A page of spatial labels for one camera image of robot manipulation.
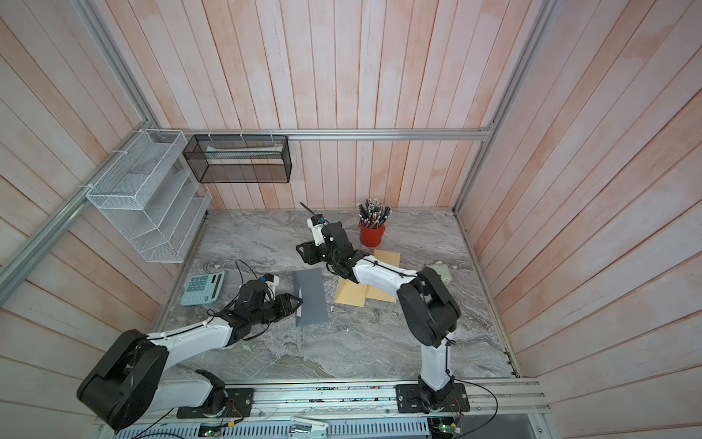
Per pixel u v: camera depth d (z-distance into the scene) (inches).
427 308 19.5
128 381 16.6
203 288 37.3
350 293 37.6
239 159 41.0
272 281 32.7
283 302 30.7
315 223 30.8
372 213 37.5
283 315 30.7
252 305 27.1
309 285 39.0
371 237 42.9
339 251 27.6
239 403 28.7
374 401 29.5
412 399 28.7
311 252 30.8
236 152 34.7
